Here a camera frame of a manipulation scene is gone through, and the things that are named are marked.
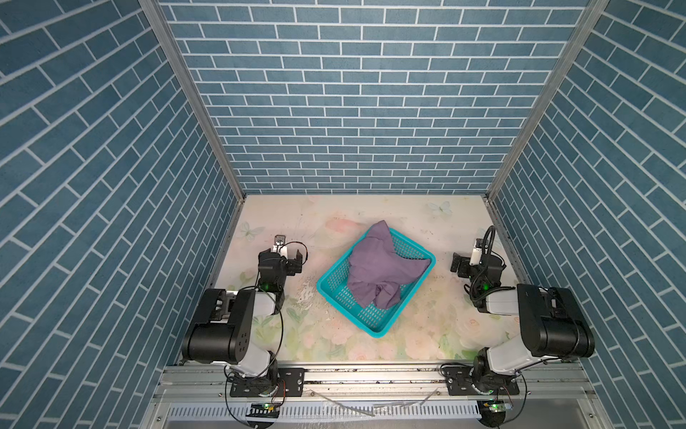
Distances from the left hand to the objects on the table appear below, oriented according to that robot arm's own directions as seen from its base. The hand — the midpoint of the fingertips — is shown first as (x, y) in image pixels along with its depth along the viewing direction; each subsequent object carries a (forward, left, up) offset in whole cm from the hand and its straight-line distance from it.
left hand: (289, 249), depth 93 cm
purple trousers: (-10, -30, +4) cm, 32 cm away
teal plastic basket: (-12, -16, -5) cm, 20 cm away
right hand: (-1, -65, -1) cm, 65 cm away
